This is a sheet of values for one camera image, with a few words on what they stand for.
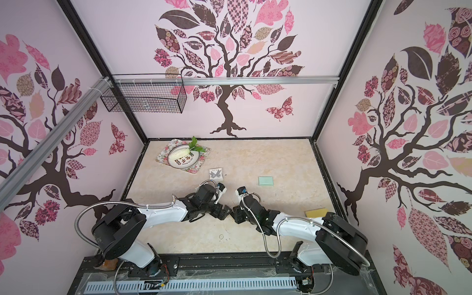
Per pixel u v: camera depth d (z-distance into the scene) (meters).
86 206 0.76
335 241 0.42
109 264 0.71
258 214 0.64
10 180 0.50
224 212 0.79
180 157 1.08
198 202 0.69
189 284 0.70
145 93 0.95
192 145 1.13
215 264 0.75
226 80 0.94
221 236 0.81
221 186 0.80
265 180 0.99
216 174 0.98
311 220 0.49
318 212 0.87
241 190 0.75
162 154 1.11
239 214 0.74
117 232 0.44
